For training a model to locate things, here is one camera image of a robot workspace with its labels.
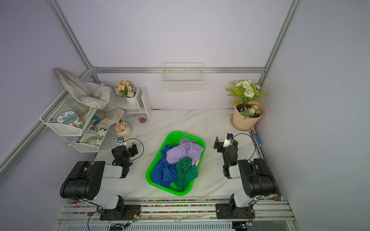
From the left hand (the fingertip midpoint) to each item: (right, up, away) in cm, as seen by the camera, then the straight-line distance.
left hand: (126, 144), depth 94 cm
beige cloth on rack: (-8, +18, -1) cm, 20 cm away
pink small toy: (+4, +17, +18) cm, 25 cm away
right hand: (+65, +4, -1) cm, 65 cm away
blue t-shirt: (+28, -13, -17) cm, 35 cm away
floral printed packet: (-17, +6, -9) cm, 20 cm away
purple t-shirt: (+40, 0, -12) cm, 42 cm away
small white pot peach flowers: (-1, +37, +2) cm, 37 cm away
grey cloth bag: (-18, +32, -10) cm, 38 cm away
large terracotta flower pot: (+78, +14, +5) cm, 79 cm away
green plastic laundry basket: (+31, +4, +2) cm, 31 cm away
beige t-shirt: (+46, -8, -15) cm, 49 cm away
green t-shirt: (+40, -12, -17) cm, 45 cm away
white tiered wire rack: (-12, +19, -19) cm, 29 cm away
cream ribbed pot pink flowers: (-4, +10, +2) cm, 11 cm away
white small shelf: (+8, +28, +7) cm, 30 cm away
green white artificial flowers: (+77, +34, -5) cm, 84 cm away
